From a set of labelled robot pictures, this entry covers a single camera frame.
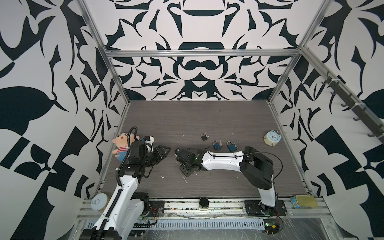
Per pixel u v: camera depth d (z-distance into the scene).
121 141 0.89
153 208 0.73
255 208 0.74
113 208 0.45
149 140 0.76
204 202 0.68
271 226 0.71
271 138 0.96
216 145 0.96
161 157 0.70
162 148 0.73
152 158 0.70
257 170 0.49
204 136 1.00
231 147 0.95
